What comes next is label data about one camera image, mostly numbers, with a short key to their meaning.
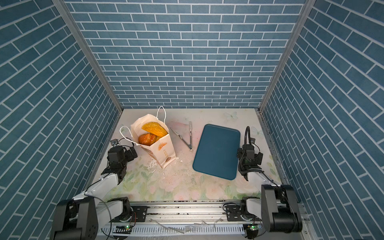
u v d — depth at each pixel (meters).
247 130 0.69
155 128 0.79
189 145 0.99
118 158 0.67
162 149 0.77
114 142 0.76
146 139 0.81
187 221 0.73
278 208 0.42
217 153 0.95
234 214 0.74
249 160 0.69
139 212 0.74
